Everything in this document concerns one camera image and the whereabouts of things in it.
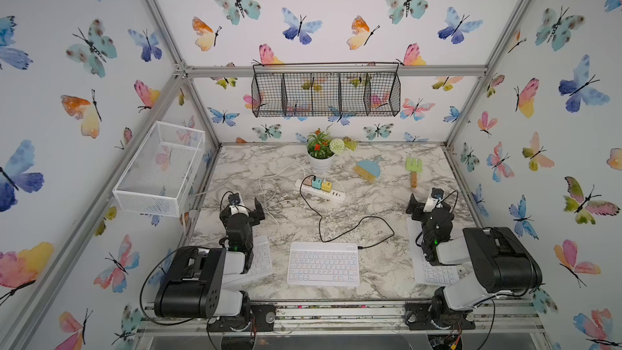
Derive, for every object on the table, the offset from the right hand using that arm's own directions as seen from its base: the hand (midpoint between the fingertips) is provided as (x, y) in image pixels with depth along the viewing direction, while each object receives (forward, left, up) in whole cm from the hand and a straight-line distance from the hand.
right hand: (429, 195), depth 90 cm
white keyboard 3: (-25, +4, -10) cm, 27 cm away
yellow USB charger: (+5, +38, -4) cm, 39 cm away
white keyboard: (-24, +38, -10) cm, 46 cm away
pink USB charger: (+6, +46, -2) cm, 46 cm away
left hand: (-6, +68, 0) cm, 68 cm away
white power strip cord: (+11, +75, -9) cm, 76 cm away
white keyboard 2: (-25, +60, -9) cm, 66 cm away
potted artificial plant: (+16, +41, +5) cm, 44 cm away
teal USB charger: (+6, +42, -4) cm, 43 cm away
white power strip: (+4, +36, -9) cm, 37 cm away
